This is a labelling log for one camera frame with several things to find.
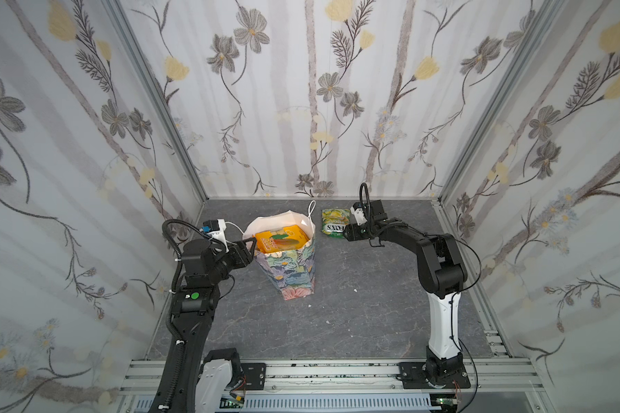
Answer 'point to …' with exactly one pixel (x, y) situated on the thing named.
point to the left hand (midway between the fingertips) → (245, 234)
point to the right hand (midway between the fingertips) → (346, 222)
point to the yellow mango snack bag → (288, 237)
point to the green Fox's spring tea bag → (334, 221)
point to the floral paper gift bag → (293, 271)
